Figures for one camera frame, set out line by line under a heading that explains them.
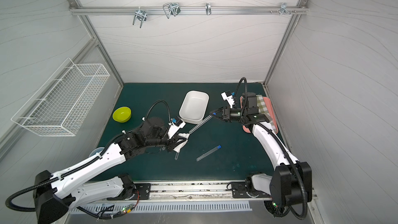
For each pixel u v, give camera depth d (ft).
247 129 1.98
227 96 2.33
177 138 2.12
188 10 2.57
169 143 2.05
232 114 2.18
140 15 2.58
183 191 2.46
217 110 2.34
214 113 2.35
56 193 1.28
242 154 2.84
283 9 2.51
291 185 1.31
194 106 3.51
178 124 2.04
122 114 3.30
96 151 2.58
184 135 2.34
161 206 2.31
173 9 2.51
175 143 2.06
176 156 2.76
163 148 2.12
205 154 2.81
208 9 2.57
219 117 2.25
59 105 2.21
